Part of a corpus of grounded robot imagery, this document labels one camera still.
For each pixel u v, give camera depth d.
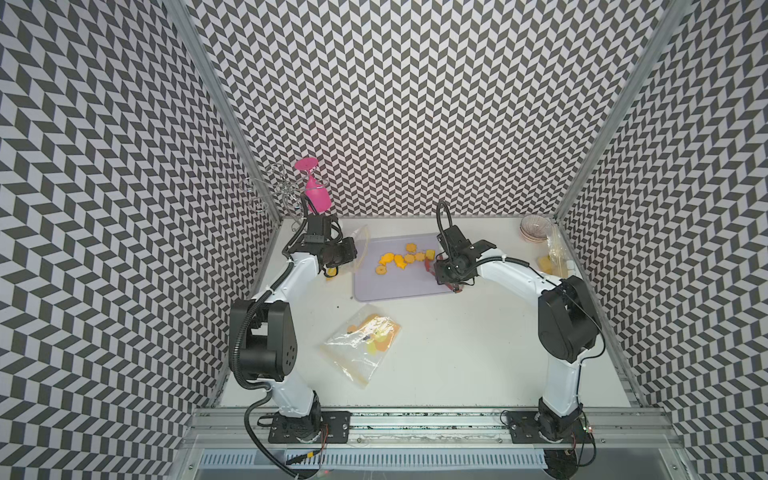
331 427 0.72
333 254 0.80
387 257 1.05
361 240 0.96
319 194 0.98
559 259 0.91
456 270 0.65
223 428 0.74
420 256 1.06
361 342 0.86
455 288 0.87
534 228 1.09
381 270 1.02
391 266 1.05
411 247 1.09
